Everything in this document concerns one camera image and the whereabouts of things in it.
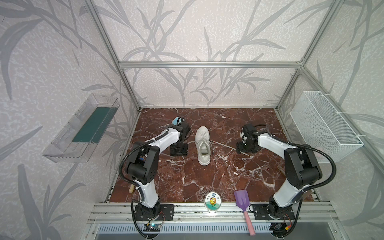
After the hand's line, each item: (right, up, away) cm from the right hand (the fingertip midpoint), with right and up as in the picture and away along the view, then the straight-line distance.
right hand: (242, 145), depth 95 cm
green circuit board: (-50, -35, -25) cm, 66 cm away
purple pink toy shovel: (-5, -26, -18) cm, 32 cm away
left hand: (-37, -2, -4) cm, 38 cm away
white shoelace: (-7, -2, +2) cm, 7 cm away
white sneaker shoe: (-25, +1, -4) cm, 25 cm away
